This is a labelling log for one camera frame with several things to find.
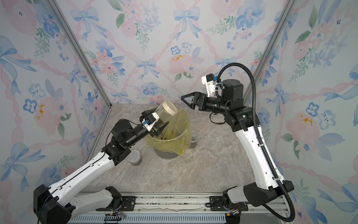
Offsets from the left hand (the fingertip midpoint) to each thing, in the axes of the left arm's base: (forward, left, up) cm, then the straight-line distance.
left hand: (162, 114), depth 65 cm
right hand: (+1, -12, +9) cm, 15 cm away
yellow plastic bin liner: (+6, -6, -27) cm, 28 cm away
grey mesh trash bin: (-3, +2, -37) cm, 37 cm away
